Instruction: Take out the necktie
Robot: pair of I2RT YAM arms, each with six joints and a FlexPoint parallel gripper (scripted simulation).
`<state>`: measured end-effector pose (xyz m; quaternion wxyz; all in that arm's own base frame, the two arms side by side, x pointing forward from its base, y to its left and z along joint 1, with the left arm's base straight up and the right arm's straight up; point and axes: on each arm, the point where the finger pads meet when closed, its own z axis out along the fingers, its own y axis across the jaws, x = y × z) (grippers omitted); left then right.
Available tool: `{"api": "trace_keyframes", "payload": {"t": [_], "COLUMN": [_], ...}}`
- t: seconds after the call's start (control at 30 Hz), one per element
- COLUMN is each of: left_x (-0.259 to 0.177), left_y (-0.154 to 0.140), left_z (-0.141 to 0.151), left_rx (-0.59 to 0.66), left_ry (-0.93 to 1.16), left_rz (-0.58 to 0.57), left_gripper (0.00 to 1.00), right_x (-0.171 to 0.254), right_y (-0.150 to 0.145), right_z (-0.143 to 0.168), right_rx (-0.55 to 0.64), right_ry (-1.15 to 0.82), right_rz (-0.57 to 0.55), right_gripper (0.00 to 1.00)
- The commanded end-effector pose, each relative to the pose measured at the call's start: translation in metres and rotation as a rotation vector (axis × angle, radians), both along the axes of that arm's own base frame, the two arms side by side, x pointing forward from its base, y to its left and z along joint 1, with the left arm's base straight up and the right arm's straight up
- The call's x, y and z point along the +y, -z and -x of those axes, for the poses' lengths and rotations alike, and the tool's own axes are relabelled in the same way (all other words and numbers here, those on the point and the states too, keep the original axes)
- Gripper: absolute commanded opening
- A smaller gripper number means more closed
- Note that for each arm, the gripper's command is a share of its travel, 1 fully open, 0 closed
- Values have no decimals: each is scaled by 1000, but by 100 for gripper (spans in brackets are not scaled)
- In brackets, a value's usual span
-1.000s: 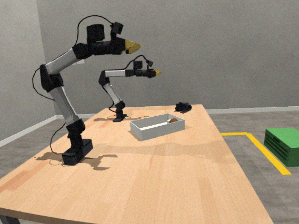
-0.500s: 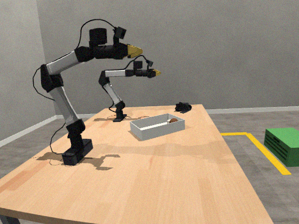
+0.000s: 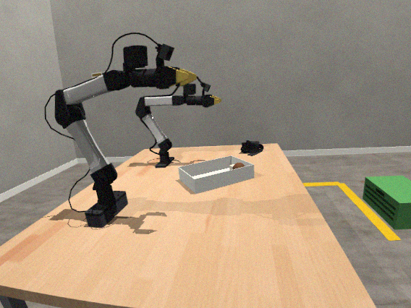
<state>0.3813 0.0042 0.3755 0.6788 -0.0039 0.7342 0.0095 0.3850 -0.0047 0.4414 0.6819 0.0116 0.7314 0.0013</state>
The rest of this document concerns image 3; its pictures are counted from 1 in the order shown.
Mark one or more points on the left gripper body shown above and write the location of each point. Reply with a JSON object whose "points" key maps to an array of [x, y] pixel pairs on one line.
{"points": [[204, 101]]}

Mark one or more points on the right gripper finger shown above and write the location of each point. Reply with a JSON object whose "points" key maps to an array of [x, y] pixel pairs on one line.
{"points": [[181, 76], [191, 78]]}

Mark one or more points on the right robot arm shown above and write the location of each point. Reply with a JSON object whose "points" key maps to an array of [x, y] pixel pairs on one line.
{"points": [[70, 113]]}

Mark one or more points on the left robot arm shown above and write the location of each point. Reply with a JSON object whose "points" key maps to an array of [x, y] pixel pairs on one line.
{"points": [[143, 111]]}

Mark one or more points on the brown ball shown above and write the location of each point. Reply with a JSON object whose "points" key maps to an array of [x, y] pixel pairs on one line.
{"points": [[238, 165]]}

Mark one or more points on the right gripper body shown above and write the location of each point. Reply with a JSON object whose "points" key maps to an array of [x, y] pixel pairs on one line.
{"points": [[166, 75]]}

